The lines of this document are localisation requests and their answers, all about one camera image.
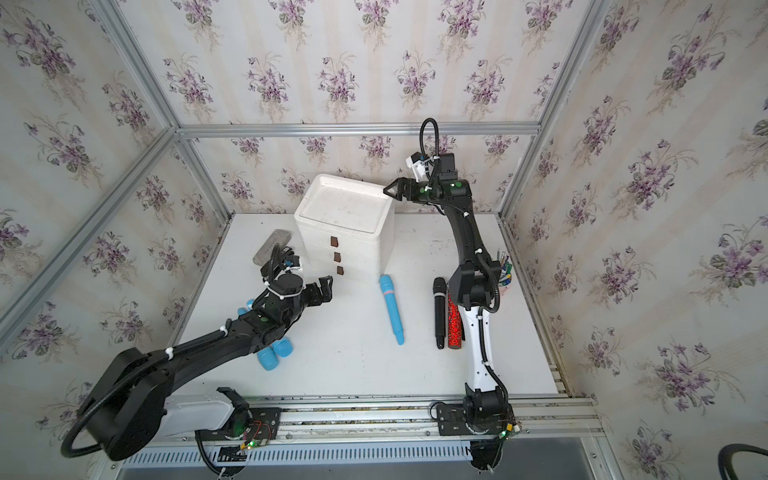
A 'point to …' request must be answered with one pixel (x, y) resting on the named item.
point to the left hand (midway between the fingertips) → (322, 280)
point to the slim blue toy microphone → (387, 285)
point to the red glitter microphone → (455, 339)
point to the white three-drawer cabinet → (345, 227)
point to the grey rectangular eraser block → (263, 256)
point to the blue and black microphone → (439, 293)
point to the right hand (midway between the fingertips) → (399, 191)
